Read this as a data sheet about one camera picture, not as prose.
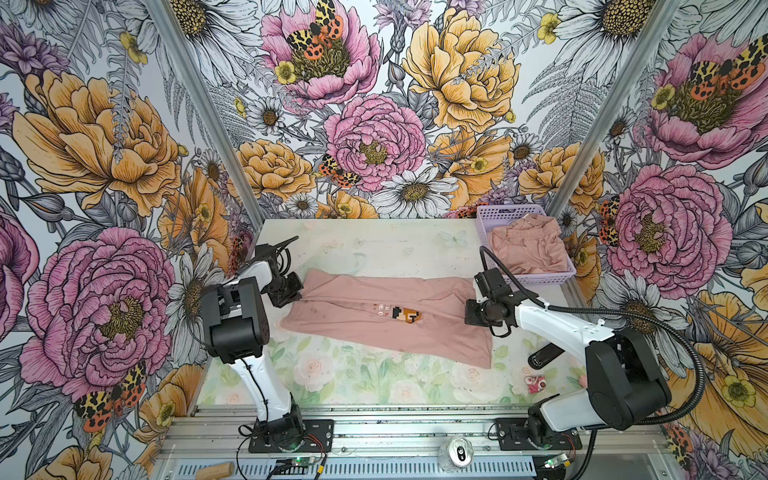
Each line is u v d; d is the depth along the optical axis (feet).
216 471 2.24
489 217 3.93
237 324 1.74
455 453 1.98
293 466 2.39
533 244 3.58
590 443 2.30
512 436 2.43
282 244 2.57
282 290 2.79
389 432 2.50
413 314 3.17
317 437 2.41
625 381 1.43
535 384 2.59
